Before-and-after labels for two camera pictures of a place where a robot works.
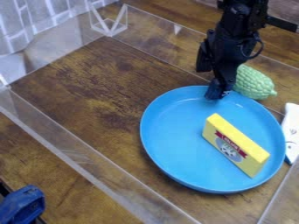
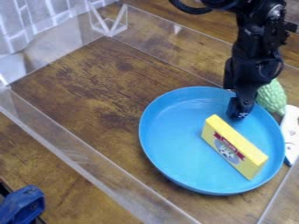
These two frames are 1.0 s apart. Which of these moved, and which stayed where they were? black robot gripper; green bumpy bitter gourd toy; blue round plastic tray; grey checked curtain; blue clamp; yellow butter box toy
Moved: black robot gripper; green bumpy bitter gourd toy
Stayed: yellow butter box toy; blue clamp; grey checked curtain; blue round plastic tray
